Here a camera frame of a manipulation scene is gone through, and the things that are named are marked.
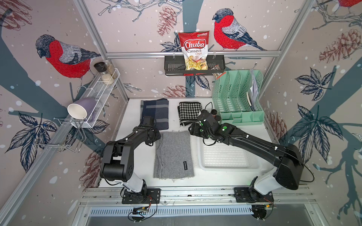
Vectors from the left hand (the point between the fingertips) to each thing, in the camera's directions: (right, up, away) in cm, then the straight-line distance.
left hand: (159, 133), depth 95 cm
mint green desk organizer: (+59, +29, +18) cm, 68 cm away
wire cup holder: (-39, +5, -28) cm, 48 cm away
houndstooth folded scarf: (+20, +14, +12) cm, 27 cm away
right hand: (+21, +5, -15) cm, 26 cm away
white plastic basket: (+36, -13, -7) cm, 39 cm away
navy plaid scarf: (-4, +16, +16) cm, 23 cm away
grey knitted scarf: (+10, -12, -11) cm, 19 cm away
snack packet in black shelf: (+39, +39, -5) cm, 55 cm away
